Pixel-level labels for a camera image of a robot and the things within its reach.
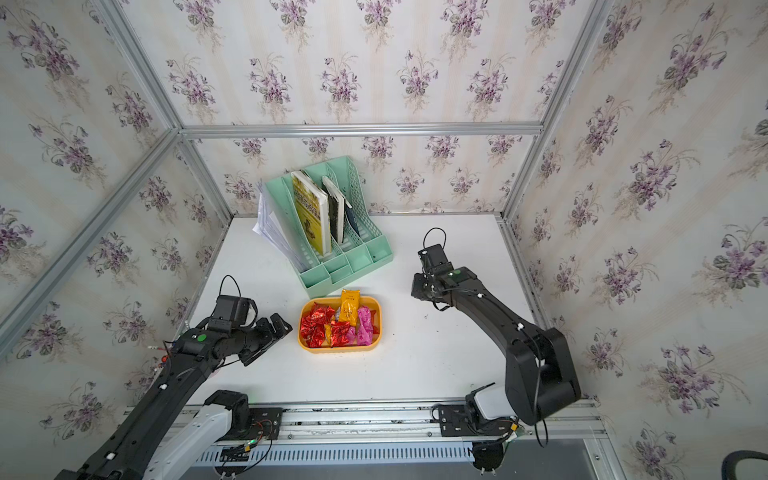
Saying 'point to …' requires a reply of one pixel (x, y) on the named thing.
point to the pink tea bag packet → (365, 326)
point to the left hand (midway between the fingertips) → (284, 337)
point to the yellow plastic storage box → (334, 302)
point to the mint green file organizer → (355, 256)
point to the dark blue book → (352, 217)
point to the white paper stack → (272, 228)
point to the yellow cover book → (313, 208)
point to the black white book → (337, 203)
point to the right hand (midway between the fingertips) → (423, 288)
